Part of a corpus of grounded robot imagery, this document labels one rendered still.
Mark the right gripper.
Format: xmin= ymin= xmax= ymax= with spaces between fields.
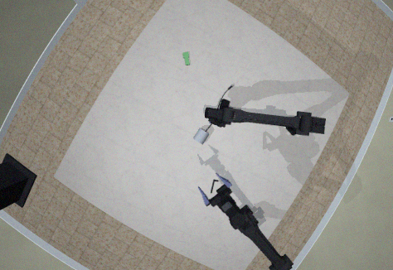
xmin=208 ymin=118 xmax=226 ymax=128

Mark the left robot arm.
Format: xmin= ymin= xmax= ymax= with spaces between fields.
xmin=217 ymin=195 xmax=294 ymax=270

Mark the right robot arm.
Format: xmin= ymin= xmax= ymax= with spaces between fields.
xmin=205 ymin=99 xmax=326 ymax=136

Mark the grey cylinder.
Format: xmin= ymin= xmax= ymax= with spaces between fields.
xmin=193 ymin=129 xmax=209 ymax=145

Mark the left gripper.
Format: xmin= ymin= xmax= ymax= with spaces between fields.
xmin=198 ymin=173 xmax=232 ymax=207

